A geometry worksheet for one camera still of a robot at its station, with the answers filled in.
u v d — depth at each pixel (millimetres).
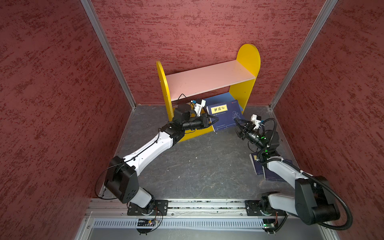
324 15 741
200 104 681
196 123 644
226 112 734
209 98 1078
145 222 717
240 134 728
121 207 757
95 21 757
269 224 706
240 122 730
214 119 698
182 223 775
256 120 741
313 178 437
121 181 413
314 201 421
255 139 695
